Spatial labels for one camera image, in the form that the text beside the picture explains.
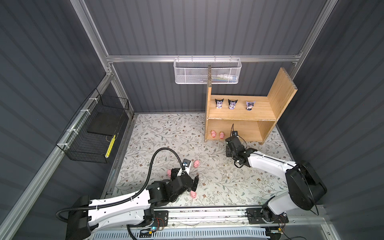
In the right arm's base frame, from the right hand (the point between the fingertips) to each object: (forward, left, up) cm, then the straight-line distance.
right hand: (233, 148), depth 92 cm
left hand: (-19, +25, +6) cm, 32 cm away
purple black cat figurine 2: (+13, +3, +25) cm, 28 cm away
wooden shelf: (+8, -8, +20) cm, 23 cm away
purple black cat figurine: (+14, +10, +24) cm, 30 cm away
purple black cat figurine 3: (+12, -7, +24) cm, 28 cm away
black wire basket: (-7, +75, +22) cm, 79 cm away
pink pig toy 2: (-26, +25, -4) cm, 36 cm away
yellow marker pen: (-12, +63, +22) cm, 67 cm away
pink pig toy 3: (+11, +12, 0) cm, 16 cm away
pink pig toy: (-8, +23, -5) cm, 25 cm away
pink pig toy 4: (+9, +6, +2) cm, 11 cm away
